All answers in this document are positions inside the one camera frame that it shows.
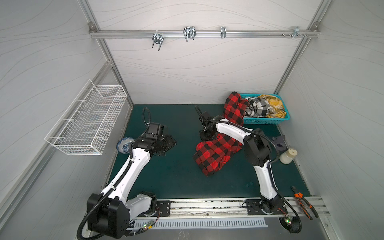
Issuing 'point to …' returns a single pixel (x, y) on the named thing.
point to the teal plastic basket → (248, 120)
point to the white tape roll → (287, 156)
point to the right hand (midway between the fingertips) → (204, 136)
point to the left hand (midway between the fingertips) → (175, 141)
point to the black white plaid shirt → (259, 107)
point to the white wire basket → (85, 126)
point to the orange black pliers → (303, 204)
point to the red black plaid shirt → (209, 154)
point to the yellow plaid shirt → (276, 108)
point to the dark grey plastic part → (279, 142)
